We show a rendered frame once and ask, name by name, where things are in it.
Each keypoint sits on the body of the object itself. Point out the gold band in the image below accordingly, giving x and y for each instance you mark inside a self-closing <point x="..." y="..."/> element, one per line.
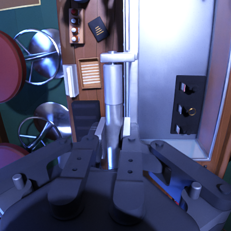
<point x="189" y="112"/>

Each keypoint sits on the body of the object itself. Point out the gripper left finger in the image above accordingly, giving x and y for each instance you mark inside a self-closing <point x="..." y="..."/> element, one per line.
<point x="75" y="162"/>

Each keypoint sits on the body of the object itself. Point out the dark red capped bottle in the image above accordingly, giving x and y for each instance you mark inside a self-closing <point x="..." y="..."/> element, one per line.
<point x="74" y="11"/>

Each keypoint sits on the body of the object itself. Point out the red seat chrome bar stool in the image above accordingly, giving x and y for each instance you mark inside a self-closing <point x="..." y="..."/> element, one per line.
<point x="47" y="115"/>
<point x="10" y="68"/>

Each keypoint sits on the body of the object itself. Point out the wooden framed board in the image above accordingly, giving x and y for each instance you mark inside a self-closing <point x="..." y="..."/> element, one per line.
<point x="18" y="4"/>

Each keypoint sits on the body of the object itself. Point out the black card with gold lines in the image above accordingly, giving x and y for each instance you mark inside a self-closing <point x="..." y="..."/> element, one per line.
<point x="98" y="28"/>

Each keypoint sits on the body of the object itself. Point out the white capped brown bottle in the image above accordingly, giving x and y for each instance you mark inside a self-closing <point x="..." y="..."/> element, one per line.
<point x="74" y="38"/>
<point x="74" y="20"/>
<point x="74" y="29"/>

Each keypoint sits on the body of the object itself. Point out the silver showcase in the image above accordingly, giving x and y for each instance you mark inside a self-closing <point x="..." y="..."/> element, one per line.
<point x="162" y="72"/>

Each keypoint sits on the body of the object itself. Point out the white box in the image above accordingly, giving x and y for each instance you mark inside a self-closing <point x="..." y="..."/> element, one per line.
<point x="71" y="81"/>

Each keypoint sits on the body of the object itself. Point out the wooden bottle tray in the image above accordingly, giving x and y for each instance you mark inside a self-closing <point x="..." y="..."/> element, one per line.
<point x="82" y="25"/>

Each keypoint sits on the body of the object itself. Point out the white bracket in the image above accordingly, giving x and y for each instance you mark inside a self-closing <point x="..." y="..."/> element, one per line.
<point x="117" y="57"/>

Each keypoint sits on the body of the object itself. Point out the blue cloth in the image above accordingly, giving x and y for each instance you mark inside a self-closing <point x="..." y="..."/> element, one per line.
<point x="176" y="184"/>

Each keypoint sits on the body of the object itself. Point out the black ribbed mat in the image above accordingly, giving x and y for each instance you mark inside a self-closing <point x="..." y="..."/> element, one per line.
<point x="84" y="117"/>

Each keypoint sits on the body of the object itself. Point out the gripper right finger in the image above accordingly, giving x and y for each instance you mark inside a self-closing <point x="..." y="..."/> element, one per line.
<point x="130" y="180"/>

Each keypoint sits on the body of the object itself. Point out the wooden tray with white strips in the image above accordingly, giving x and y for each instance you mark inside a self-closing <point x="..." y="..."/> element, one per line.
<point x="90" y="73"/>

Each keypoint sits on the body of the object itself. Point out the silver fin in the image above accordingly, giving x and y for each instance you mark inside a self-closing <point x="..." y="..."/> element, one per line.
<point x="182" y="87"/>
<point x="177" y="129"/>
<point x="180" y="109"/>

